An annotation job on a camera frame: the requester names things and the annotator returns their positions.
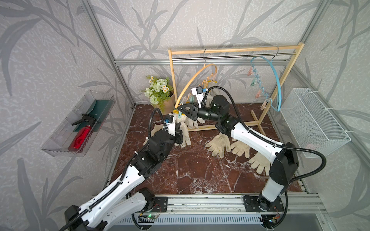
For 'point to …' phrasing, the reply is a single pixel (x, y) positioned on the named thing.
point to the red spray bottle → (80, 139)
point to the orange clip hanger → (212, 79)
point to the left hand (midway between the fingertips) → (180, 124)
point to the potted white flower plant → (160, 93)
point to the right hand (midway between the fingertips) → (179, 107)
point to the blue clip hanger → (268, 76)
